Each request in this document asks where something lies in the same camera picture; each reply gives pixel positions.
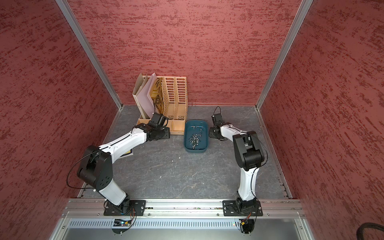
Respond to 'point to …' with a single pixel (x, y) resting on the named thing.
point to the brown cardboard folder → (140, 83)
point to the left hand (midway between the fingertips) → (166, 136)
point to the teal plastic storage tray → (193, 126)
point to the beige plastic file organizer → (174, 104)
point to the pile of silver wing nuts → (194, 140)
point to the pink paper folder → (143, 98)
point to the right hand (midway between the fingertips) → (214, 135)
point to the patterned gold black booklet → (156, 96)
